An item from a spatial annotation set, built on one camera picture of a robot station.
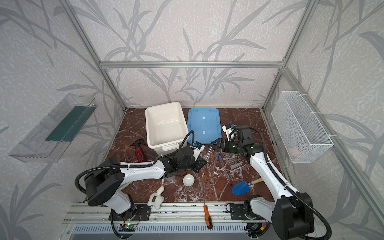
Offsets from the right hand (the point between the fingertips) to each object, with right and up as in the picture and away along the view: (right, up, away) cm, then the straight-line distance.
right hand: (215, 140), depth 80 cm
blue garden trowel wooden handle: (+15, -27, +3) cm, 31 cm away
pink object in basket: (+38, -5, -7) cm, 39 cm away
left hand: (-4, -10, +1) cm, 11 cm away
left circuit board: (-43, -41, -9) cm, 60 cm away
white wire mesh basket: (+35, +5, -18) cm, 40 cm away
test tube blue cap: (+5, -16, +10) cm, 20 cm away
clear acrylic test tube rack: (+12, -14, +11) cm, 21 cm away
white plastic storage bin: (-34, +5, +29) cm, 45 cm away
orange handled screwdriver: (-5, -36, -9) cm, 37 cm away
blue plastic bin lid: (-5, +9, +31) cm, 33 cm away
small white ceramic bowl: (-15, -23, +3) cm, 27 cm away
